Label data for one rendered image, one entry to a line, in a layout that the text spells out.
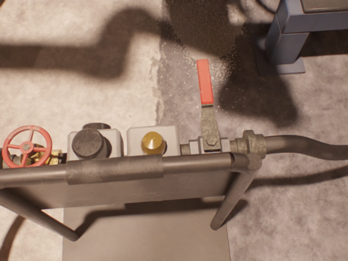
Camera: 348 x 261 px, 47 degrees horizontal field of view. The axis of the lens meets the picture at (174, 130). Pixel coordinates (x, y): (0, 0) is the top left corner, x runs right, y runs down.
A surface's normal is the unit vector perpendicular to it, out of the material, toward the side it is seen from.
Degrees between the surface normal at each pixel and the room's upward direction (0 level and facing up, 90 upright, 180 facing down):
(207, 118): 0
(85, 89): 0
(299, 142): 29
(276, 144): 15
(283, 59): 90
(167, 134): 0
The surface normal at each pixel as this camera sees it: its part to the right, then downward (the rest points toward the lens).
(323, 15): 0.07, 0.92
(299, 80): 0.00, -0.38
